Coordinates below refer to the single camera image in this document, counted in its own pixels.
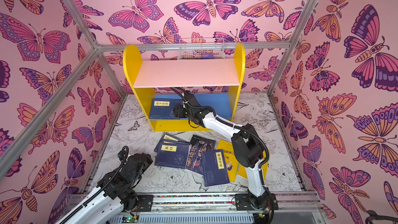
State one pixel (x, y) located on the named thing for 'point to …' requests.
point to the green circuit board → (129, 219)
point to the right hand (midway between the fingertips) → (177, 107)
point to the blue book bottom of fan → (170, 145)
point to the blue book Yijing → (177, 162)
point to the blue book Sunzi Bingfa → (162, 108)
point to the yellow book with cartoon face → (242, 170)
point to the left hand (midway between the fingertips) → (149, 158)
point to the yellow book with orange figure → (232, 164)
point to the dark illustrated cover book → (198, 144)
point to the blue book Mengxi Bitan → (214, 168)
